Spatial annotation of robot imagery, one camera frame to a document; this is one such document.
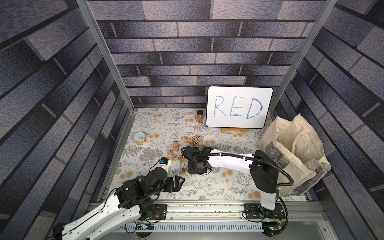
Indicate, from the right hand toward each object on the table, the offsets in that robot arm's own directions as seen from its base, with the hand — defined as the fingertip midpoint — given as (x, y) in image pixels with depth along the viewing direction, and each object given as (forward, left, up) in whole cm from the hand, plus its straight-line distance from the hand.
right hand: (190, 171), depth 84 cm
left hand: (-9, +4, +10) cm, 14 cm away
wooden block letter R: (0, +4, -1) cm, 4 cm away
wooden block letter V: (+24, -5, -1) cm, 25 cm away
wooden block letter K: (+9, +9, 0) cm, 13 cm away
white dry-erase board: (+38, -31, +15) cm, 51 cm away
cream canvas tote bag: (+11, -60, +9) cm, 62 cm away
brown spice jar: (+39, -6, +4) cm, 40 cm away
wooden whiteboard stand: (+30, -36, 0) cm, 47 cm away
